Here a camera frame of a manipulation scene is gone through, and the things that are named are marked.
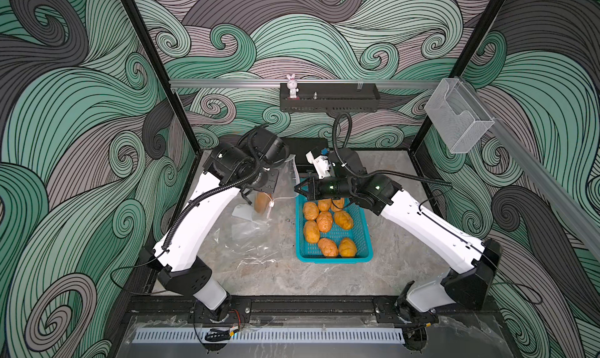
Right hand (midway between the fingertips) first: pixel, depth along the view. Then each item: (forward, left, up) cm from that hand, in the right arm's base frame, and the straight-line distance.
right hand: (293, 190), depth 67 cm
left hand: (+2, +8, +4) cm, 9 cm away
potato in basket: (+3, -12, -27) cm, 29 cm away
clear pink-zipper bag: (+11, +7, -30) cm, 32 cm away
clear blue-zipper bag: (-3, +17, -29) cm, 34 cm away
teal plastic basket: (+2, -15, -31) cm, 34 cm away
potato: (-8, -19, -26) cm, 33 cm away
